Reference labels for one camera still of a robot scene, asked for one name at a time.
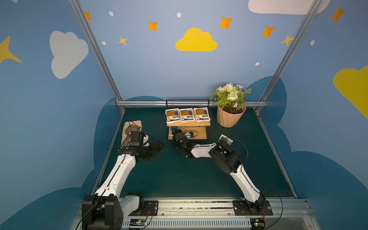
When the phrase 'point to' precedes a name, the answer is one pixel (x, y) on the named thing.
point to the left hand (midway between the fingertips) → (160, 148)
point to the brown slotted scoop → (132, 128)
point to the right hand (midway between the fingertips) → (172, 130)
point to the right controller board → (257, 223)
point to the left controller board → (137, 222)
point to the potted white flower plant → (230, 99)
